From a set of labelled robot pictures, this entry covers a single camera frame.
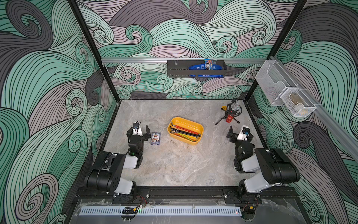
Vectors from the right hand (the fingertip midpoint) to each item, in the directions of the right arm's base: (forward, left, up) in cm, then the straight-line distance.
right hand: (241, 129), depth 86 cm
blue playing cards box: (-2, +56, -10) cm, 57 cm away
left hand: (+3, +65, +1) cm, 66 cm away
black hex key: (+5, +35, -11) cm, 37 cm away
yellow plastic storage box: (+12, +32, -12) cm, 36 cm away
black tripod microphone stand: (+9, +6, +8) cm, 13 cm away
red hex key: (+8, +35, -12) cm, 38 cm away
